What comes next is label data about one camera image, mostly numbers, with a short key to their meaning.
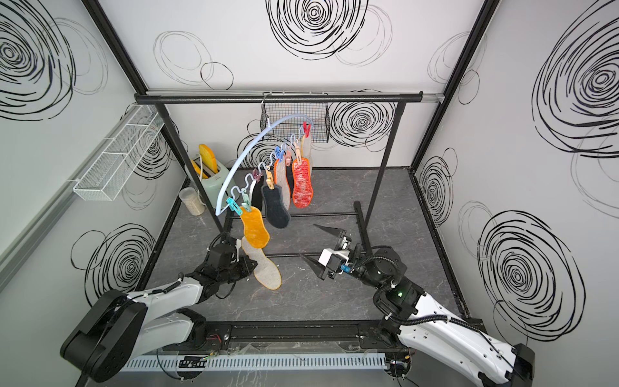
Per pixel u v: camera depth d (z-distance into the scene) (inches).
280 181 28.3
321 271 21.5
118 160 30.1
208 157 37.9
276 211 29.7
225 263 28.3
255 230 27.3
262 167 23.6
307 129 28.4
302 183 30.9
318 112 39.0
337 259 18.5
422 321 18.5
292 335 29.7
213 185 36.6
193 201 38.1
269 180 24.4
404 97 20.9
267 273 34.0
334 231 22.0
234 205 21.8
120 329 16.4
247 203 22.6
